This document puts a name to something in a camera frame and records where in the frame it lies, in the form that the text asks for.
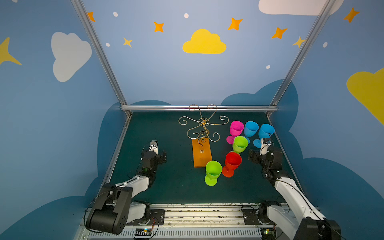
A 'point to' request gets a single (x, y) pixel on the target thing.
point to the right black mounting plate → (250, 217)
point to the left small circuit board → (143, 232)
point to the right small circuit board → (268, 233)
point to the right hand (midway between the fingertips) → (258, 148)
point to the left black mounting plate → (157, 217)
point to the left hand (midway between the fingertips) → (155, 149)
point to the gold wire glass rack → (202, 130)
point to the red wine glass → (233, 160)
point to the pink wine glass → (236, 128)
